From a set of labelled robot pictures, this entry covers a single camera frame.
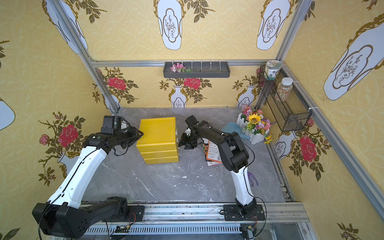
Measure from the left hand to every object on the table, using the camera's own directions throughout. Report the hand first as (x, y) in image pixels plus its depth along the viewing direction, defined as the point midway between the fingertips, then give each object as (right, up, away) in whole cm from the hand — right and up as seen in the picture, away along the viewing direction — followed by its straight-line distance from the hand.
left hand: (136, 134), depth 78 cm
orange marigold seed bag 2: (+42, -18, +12) cm, 47 cm away
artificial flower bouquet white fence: (+66, +4, +11) cm, 67 cm away
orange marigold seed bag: (+42, -12, +14) cm, 46 cm away
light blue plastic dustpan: (+58, +3, +31) cm, 66 cm away
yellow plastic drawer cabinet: (+13, -4, -4) cm, 14 cm away
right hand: (+24, -6, +17) cm, 30 cm away
